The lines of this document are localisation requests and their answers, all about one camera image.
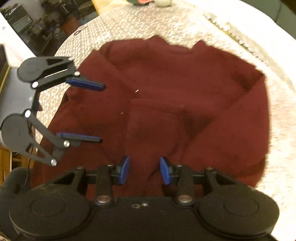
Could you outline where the gold floral lace tablecloth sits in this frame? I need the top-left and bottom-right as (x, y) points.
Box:
(40, 1), (295, 240)

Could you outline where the green orange tissue box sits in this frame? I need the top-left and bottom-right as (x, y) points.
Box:
(127, 0), (154, 6)

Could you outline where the dark green sofa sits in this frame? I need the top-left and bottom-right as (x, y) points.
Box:
(242, 0), (296, 39)

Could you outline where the dark red sweater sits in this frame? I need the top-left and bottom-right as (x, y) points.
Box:
(31, 36), (269, 197)

